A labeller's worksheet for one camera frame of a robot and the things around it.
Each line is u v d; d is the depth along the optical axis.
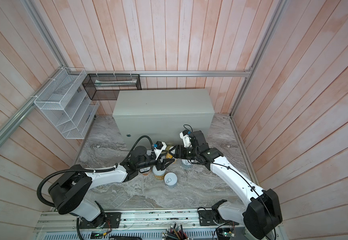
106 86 1.04
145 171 0.76
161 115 0.75
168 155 0.76
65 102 0.70
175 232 0.60
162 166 0.72
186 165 0.88
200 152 0.60
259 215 0.39
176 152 0.69
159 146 0.69
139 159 0.65
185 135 0.72
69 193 0.44
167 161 0.74
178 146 0.70
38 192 0.42
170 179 0.82
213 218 0.73
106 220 0.72
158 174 0.82
